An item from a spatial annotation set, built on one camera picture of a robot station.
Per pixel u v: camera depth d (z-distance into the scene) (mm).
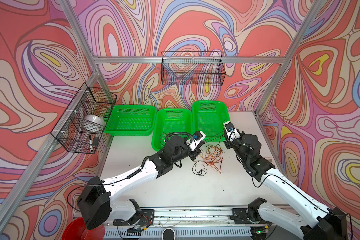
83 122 690
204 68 960
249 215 683
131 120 1148
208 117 1177
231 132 602
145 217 732
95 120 731
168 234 652
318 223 391
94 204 399
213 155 928
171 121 1141
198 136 585
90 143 722
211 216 750
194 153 625
